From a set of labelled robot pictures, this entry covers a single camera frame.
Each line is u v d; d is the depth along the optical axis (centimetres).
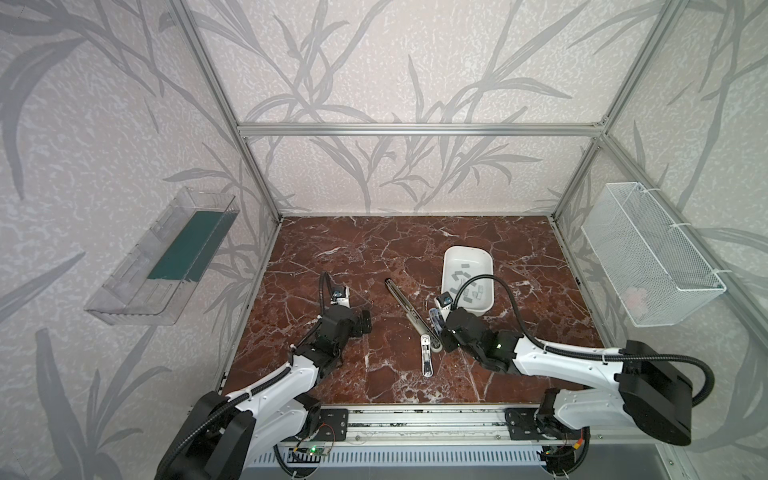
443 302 73
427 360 84
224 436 41
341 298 76
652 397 42
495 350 61
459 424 75
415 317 91
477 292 99
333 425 73
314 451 70
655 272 63
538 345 55
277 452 70
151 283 64
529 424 74
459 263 105
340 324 65
